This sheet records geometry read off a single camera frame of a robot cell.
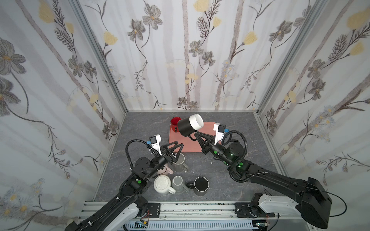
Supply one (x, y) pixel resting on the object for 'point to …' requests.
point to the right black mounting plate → (242, 210)
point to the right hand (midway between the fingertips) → (195, 132)
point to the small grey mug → (177, 185)
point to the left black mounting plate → (154, 210)
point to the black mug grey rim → (200, 185)
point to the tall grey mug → (178, 166)
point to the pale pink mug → (165, 171)
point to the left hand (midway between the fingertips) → (177, 142)
